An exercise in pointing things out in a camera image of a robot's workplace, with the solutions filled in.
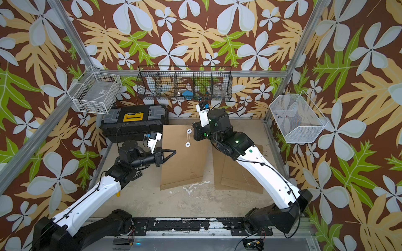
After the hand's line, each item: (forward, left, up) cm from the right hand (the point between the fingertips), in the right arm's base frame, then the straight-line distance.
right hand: (191, 123), depth 67 cm
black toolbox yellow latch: (+20, +39, -20) cm, 48 cm away
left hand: (-8, +8, -10) cm, 15 cm away
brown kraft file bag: (-14, +2, -14) cm, 19 cm away
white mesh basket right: (+13, -58, -11) cm, 60 cm away
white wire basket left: (+27, +55, -2) cm, 61 cm away
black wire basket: (+40, +5, -7) cm, 41 cm away
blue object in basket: (+34, +4, -9) cm, 35 cm away
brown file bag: (-7, -21, -37) cm, 43 cm away
